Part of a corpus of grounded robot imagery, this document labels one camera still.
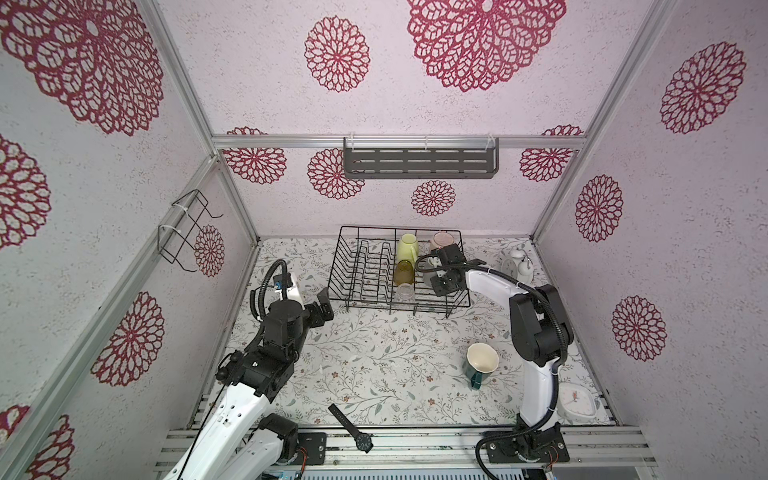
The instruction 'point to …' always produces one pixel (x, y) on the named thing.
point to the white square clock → (576, 402)
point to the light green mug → (407, 248)
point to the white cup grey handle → (430, 268)
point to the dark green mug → (481, 361)
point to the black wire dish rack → (377, 266)
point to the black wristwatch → (363, 441)
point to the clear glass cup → (405, 291)
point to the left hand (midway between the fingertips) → (310, 298)
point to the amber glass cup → (404, 272)
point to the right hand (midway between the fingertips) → (442, 280)
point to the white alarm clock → (517, 267)
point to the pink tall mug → (441, 239)
